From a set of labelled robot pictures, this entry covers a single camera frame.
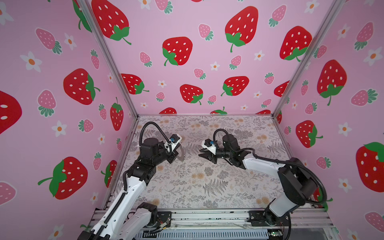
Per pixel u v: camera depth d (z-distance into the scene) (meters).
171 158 0.66
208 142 0.70
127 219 0.44
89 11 0.69
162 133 0.59
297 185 0.45
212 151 0.73
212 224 0.73
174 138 0.61
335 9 0.69
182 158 0.78
